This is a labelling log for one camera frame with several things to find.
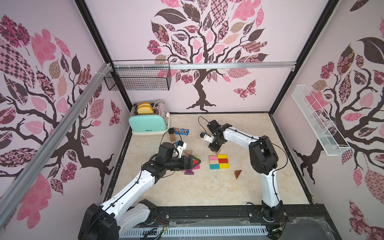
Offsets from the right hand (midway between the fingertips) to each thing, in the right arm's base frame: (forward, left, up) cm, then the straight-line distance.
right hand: (215, 146), depth 97 cm
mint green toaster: (+15, +50, +7) cm, 52 cm away
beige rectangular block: (-10, +2, -2) cm, 11 cm away
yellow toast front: (+19, +46, +17) cm, 53 cm away
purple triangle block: (-17, +17, -2) cm, 24 cm away
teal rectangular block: (-13, +1, -3) cm, 13 cm away
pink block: (-6, +2, -4) cm, 8 cm away
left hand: (-19, +14, +12) cm, 27 cm away
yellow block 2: (-12, -5, -3) cm, 14 cm away
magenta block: (-14, +12, -2) cm, 19 cm away
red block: (-10, -4, -2) cm, 11 cm away
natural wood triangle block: (-4, +18, 0) cm, 18 cm away
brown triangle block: (-18, -12, -1) cm, 22 cm away
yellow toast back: (+24, +47, +17) cm, 56 cm away
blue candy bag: (+14, +24, -1) cm, 28 cm away
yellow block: (-6, -5, -3) cm, 8 cm away
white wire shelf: (-14, -54, +22) cm, 60 cm away
